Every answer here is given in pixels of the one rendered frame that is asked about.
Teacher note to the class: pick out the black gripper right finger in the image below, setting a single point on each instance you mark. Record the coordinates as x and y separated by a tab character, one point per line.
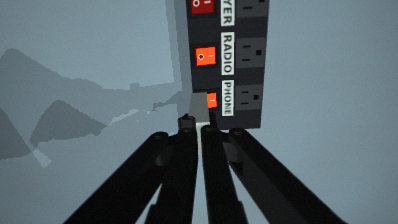
279	194

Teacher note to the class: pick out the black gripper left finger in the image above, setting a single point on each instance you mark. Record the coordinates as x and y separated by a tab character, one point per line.
123	197

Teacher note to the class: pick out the black power strip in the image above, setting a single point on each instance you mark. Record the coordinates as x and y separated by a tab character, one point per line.
227	45

